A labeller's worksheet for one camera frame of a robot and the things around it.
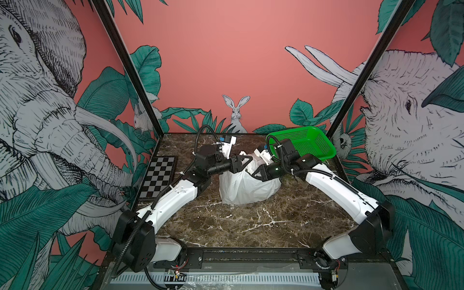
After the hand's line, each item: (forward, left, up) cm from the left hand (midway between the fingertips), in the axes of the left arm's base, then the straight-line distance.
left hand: (250, 156), depth 72 cm
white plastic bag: (-7, +3, -12) cm, 15 cm away
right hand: (-4, 0, -7) cm, 8 cm away
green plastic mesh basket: (+33, -45, -28) cm, 62 cm away
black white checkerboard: (+10, +47, -28) cm, 56 cm away
